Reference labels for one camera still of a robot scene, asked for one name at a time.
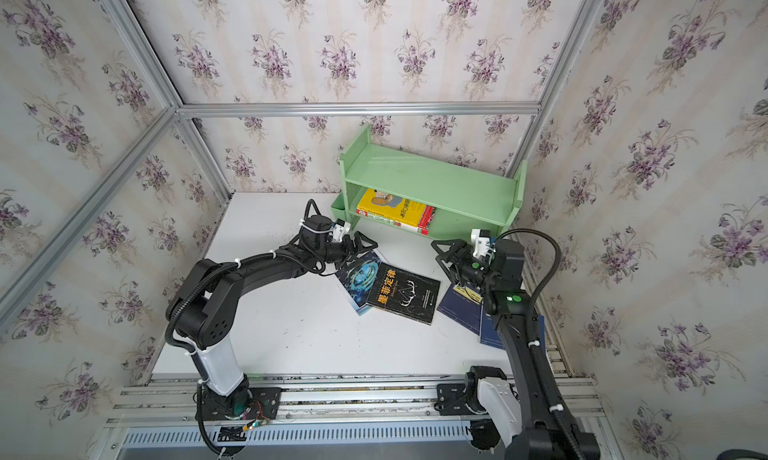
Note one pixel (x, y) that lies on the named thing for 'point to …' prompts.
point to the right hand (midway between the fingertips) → (431, 252)
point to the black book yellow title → (404, 293)
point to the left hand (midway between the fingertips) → (372, 249)
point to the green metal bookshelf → (468, 196)
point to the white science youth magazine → (356, 277)
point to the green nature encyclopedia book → (387, 220)
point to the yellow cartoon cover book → (391, 208)
